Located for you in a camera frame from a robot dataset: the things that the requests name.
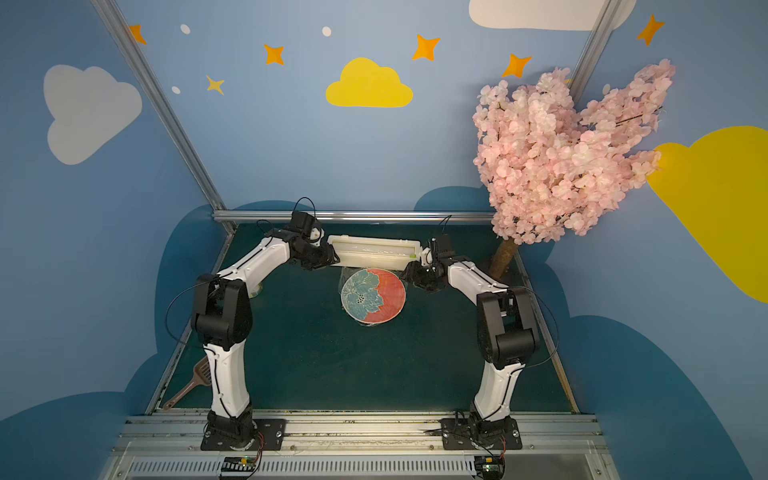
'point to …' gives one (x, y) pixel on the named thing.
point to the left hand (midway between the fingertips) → (334, 257)
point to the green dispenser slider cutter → (413, 256)
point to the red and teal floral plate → (373, 296)
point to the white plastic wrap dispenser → (359, 251)
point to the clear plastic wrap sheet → (346, 272)
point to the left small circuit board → (238, 465)
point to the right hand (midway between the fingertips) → (409, 276)
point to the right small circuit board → (490, 467)
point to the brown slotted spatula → (202, 376)
